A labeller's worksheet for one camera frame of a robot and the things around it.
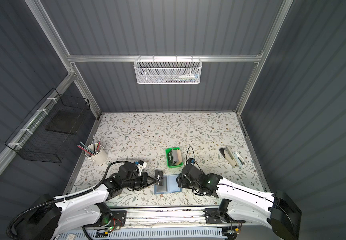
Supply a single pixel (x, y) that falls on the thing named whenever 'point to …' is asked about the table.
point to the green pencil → (82, 143)
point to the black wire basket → (47, 133)
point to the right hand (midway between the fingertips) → (180, 181)
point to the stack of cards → (174, 157)
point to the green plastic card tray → (167, 151)
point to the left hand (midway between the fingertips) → (157, 181)
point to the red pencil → (98, 145)
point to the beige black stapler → (227, 153)
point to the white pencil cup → (96, 153)
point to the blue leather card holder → (170, 185)
